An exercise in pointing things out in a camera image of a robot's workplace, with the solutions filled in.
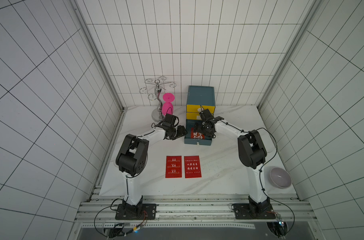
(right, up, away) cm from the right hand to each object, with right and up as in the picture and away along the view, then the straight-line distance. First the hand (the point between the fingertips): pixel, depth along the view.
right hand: (201, 128), depth 102 cm
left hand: (-12, -5, -6) cm, 14 cm away
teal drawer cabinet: (-1, +22, -5) cm, 23 cm away
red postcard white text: (-18, -23, -15) cm, 33 cm away
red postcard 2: (-7, -23, -15) cm, 28 cm away
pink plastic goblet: (-23, +14, -6) cm, 28 cm away
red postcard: (-3, -6, +1) cm, 6 cm away
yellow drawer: (-6, +9, -2) cm, 11 cm away
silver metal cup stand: (-32, +10, +10) cm, 35 cm away
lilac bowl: (+44, -27, -19) cm, 55 cm away
